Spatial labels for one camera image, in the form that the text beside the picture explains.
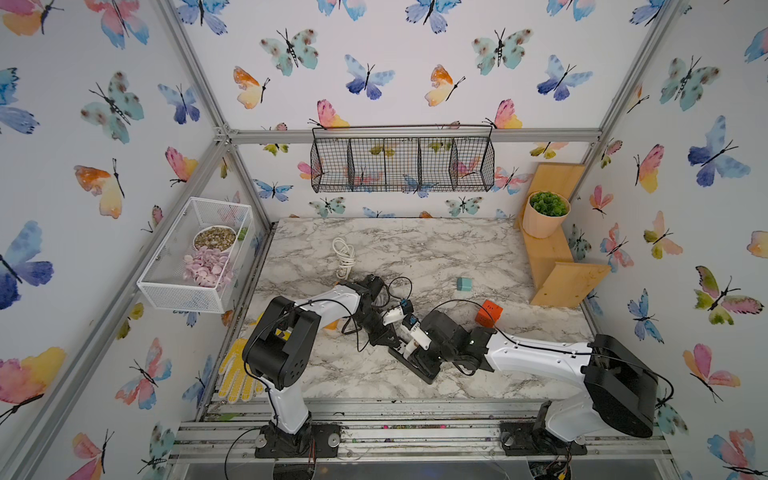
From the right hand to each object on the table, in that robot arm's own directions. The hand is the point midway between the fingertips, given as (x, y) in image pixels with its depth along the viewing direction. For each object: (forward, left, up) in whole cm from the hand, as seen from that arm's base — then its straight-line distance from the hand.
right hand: (417, 348), depth 83 cm
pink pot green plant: (+43, -40, +12) cm, 60 cm away
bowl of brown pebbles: (+13, +49, +29) cm, 58 cm away
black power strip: (-7, 0, +7) cm, 10 cm away
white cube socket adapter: (-2, 0, +11) cm, 11 cm away
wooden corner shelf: (+19, -41, +8) cm, 46 cm away
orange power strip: (-7, +18, +26) cm, 32 cm away
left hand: (+4, +6, -3) cm, 7 cm away
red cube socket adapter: (+13, -23, -2) cm, 26 cm away
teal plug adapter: (+25, -16, -5) cm, 30 cm away
